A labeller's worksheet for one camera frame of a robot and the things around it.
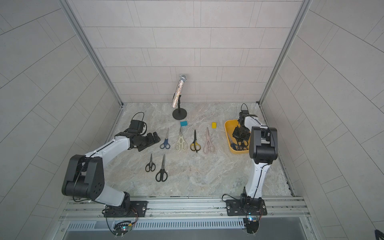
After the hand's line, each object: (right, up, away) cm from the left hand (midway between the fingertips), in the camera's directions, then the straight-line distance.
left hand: (157, 139), depth 91 cm
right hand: (+51, +1, +8) cm, 52 cm away
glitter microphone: (+15, +39, +2) cm, 42 cm away
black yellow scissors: (+23, -5, +2) cm, 24 cm away
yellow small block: (+36, +8, +11) cm, 38 cm away
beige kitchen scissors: (+14, -3, +2) cm, 15 cm away
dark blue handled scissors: (+47, -4, +2) cm, 47 cm away
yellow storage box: (+47, +8, +10) cm, 48 cm away
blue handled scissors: (+5, -4, +2) cm, 6 cm away
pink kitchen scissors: (+32, -4, +2) cm, 32 cm away
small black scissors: (-2, -14, -7) cm, 16 cm away
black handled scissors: (+53, -4, +1) cm, 53 cm away
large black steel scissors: (+5, -18, -9) cm, 21 cm away
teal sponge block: (+15, +9, +14) cm, 22 cm away
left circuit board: (-9, -35, -26) cm, 44 cm away
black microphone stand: (+11, +16, +17) cm, 26 cm away
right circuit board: (+50, -35, -24) cm, 65 cm away
